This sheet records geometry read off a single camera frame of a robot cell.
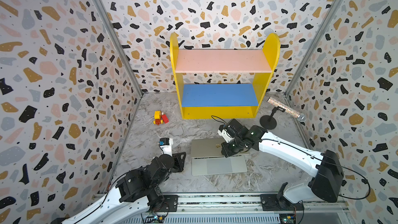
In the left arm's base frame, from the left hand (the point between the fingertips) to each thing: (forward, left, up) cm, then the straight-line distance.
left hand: (187, 155), depth 70 cm
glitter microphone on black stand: (+29, -50, -18) cm, 61 cm away
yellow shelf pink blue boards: (+63, -21, -13) cm, 68 cm away
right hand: (+3, -16, -6) cm, 17 cm away
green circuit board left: (-22, +15, -20) cm, 33 cm away
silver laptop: (+6, -9, -18) cm, 21 cm away
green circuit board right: (-23, -46, -20) cm, 55 cm away
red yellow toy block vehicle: (+34, +23, -17) cm, 44 cm away
